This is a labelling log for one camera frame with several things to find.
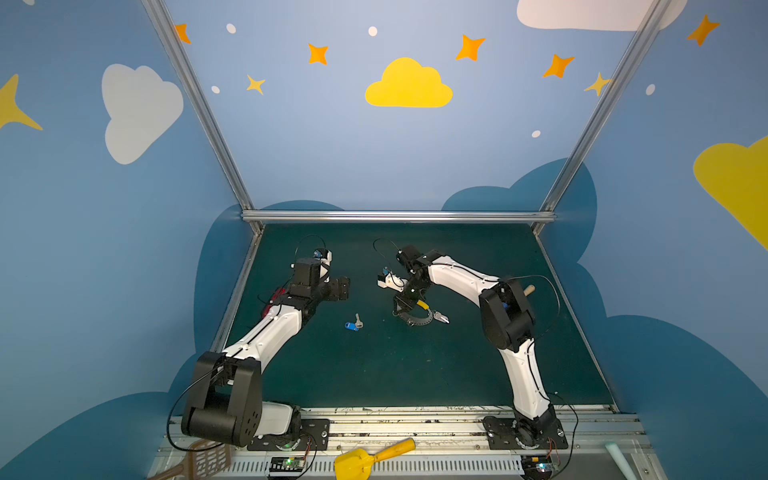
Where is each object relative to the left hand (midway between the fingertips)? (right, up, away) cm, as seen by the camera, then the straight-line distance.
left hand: (341, 276), depth 89 cm
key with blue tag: (+3, -16, +4) cm, 17 cm away
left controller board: (-11, -45, -18) cm, 49 cm away
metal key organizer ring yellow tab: (+22, -15, +4) cm, 27 cm away
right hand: (+19, -9, +8) cm, 23 cm away
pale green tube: (+70, -43, -19) cm, 84 cm away
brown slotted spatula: (-30, -43, -19) cm, 56 cm away
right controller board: (+50, -45, -18) cm, 70 cm away
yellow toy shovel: (+7, -43, -20) cm, 48 cm away
